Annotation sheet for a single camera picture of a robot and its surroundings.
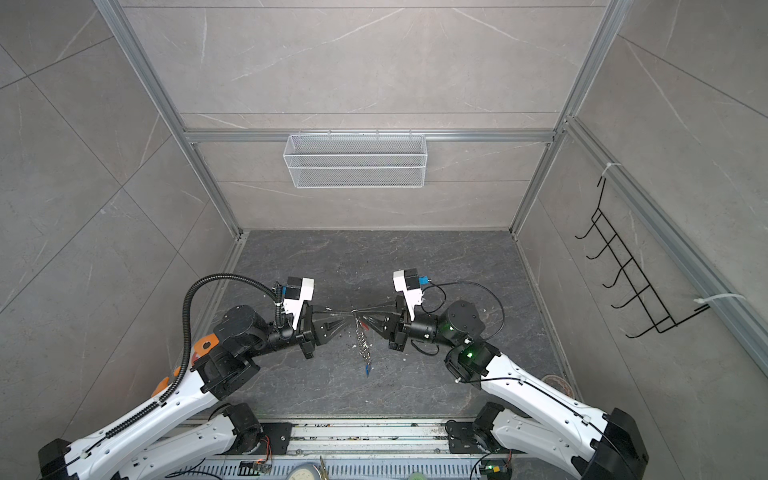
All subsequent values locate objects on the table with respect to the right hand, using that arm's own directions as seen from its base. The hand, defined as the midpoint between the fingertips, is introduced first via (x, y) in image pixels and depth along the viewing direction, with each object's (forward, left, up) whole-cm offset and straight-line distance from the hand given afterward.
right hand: (360, 316), depth 57 cm
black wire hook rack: (+12, -62, -4) cm, 63 cm away
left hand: (0, +1, +1) cm, 2 cm away
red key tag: (-2, -1, -1) cm, 2 cm away
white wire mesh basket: (+62, +5, -5) cm, 63 cm away
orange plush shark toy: (+5, +47, -26) cm, 53 cm away
